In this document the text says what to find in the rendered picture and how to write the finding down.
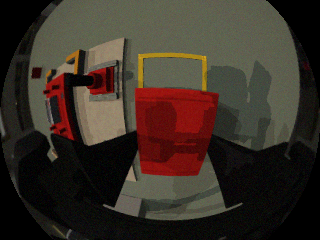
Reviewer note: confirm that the yellow rectangular outline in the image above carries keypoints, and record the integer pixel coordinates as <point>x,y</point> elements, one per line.
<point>170,54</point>

